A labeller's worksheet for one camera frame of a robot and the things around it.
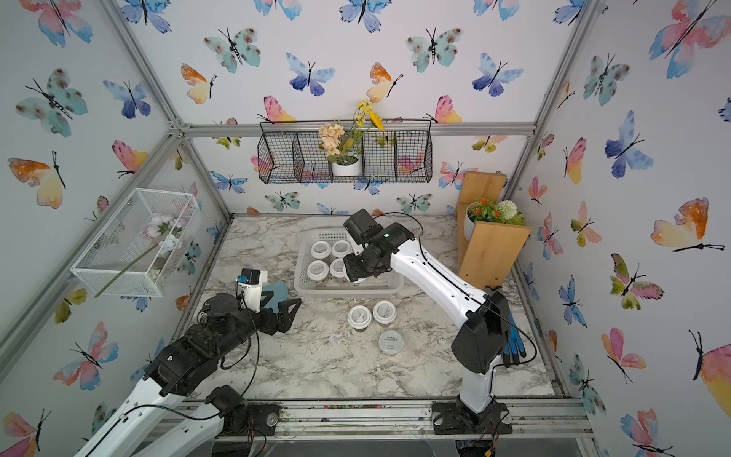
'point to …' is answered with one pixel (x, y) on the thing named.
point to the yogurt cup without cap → (390, 342)
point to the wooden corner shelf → (491, 252)
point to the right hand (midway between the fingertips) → (356, 267)
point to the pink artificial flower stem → (158, 229)
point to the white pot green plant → (487, 210)
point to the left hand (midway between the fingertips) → (288, 296)
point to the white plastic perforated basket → (385, 285)
